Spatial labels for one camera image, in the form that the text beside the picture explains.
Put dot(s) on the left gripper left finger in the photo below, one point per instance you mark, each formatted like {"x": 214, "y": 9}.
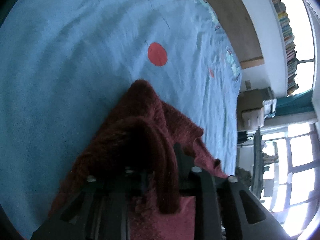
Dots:
{"x": 93, "y": 213}

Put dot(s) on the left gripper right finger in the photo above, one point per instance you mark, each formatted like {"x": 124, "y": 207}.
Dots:
{"x": 224, "y": 208}

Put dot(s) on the dark red knit sweater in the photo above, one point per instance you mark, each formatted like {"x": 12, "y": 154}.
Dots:
{"x": 139, "y": 135}

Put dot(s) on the olive jacket on stool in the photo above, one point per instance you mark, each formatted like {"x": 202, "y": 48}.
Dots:
{"x": 244, "y": 176}

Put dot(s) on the glass top desk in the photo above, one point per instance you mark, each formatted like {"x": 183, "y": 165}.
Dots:
{"x": 258, "y": 165}

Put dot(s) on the black hanging bag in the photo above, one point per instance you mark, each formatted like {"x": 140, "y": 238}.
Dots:
{"x": 242, "y": 137}

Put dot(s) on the teal curtain right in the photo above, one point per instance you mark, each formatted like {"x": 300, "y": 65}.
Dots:
{"x": 295, "y": 104}

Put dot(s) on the blue patterned bed duvet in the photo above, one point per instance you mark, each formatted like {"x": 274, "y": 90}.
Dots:
{"x": 66, "y": 63}

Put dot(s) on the row of books on shelf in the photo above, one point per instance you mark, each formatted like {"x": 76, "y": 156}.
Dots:
{"x": 289, "y": 45}

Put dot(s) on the wooden headboard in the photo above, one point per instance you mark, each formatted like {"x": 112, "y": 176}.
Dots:
{"x": 235, "y": 20}

